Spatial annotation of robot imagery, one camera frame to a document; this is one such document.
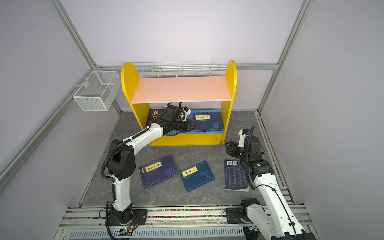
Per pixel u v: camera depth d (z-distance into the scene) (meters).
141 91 0.74
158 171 0.87
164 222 0.73
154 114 0.93
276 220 0.43
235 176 0.86
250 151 0.57
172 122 0.73
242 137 0.69
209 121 0.92
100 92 0.99
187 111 0.85
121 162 0.52
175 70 0.94
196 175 0.87
